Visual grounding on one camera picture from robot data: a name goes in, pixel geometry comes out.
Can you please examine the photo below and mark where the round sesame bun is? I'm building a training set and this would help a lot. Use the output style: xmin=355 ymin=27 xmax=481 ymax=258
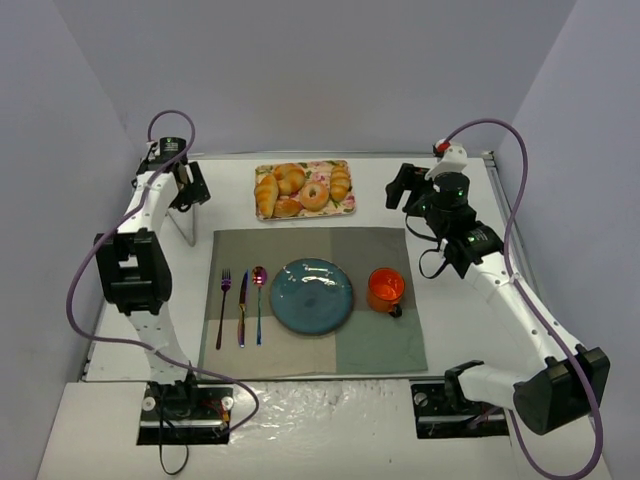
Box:
xmin=273 ymin=198 xmax=303 ymax=218

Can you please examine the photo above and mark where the blue ceramic plate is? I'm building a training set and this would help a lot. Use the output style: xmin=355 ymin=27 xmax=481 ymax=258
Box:
xmin=269 ymin=258 xmax=355 ymax=336

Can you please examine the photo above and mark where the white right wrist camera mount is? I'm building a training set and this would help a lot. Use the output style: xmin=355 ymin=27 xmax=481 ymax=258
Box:
xmin=425 ymin=139 xmax=468 ymax=180

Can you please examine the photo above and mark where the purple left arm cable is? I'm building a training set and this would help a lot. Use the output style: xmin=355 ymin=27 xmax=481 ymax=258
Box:
xmin=66 ymin=109 xmax=260 ymax=435

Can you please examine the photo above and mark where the iridescent fork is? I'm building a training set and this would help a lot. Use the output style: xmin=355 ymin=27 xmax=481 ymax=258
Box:
xmin=215 ymin=268 xmax=232 ymax=350

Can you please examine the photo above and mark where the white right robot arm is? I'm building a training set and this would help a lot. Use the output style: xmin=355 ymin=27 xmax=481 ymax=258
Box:
xmin=385 ymin=163 xmax=610 ymax=435

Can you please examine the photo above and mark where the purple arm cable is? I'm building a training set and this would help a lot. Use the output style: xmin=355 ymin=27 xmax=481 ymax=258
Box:
xmin=66 ymin=109 xmax=260 ymax=435
xmin=442 ymin=117 xmax=603 ymax=477

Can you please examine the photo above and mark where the floral rectangular tray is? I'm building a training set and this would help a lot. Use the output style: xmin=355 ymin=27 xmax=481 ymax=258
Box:
xmin=254 ymin=159 xmax=356 ymax=221

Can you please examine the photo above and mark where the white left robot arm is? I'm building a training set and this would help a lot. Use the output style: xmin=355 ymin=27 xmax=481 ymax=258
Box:
xmin=96 ymin=137 xmax=210 ymax=403

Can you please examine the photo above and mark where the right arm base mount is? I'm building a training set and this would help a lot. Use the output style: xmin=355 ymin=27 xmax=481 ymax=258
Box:
xmin=408 ymin=374 xmax=509 ymax=440

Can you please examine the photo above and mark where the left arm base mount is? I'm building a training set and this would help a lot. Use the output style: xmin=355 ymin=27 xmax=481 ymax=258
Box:
xmin=136 ymin=384 xmax=235 ymax=446

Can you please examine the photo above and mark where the iridescent knife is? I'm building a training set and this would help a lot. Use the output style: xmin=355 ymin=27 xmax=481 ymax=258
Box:
xmin=237 ymin=272 xmax=249 ymax=348

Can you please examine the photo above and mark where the sugared bagel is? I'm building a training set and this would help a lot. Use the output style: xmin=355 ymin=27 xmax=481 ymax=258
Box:
xmin=299 ymin=182 xmax=329 ymax=212

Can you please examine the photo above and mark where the striped bread roll right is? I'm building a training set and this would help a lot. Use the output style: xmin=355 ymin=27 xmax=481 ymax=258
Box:
xmin=330 ymin=165 xmax=351 ymax=202

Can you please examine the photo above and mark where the curved striped croissant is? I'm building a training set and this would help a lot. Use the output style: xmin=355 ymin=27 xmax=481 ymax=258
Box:
xmin=273 ymin=163 xmax=306 ymax=196

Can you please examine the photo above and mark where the iridescent spoon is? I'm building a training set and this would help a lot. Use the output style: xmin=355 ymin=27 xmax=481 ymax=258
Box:
xmin=252 ymin=266 xmax=268 ymax=346

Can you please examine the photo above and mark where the patchwork grey green placemat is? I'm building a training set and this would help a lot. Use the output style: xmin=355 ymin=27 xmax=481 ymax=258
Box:
xmin=198 ymin=227 xmax=428 ymax=380

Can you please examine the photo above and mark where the long croissant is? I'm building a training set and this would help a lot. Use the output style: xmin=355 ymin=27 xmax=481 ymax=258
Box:
xmin=254 ymin=174 xmax=279 ymax=219

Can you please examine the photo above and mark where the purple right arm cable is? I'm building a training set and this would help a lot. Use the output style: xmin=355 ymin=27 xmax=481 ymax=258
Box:
xmin=442 ymin=117 xmax=603 ymax=477

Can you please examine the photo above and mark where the orange mug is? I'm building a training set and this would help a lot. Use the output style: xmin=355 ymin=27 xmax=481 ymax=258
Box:
xmin=367 ymin=268 xmax=405 ymax=318

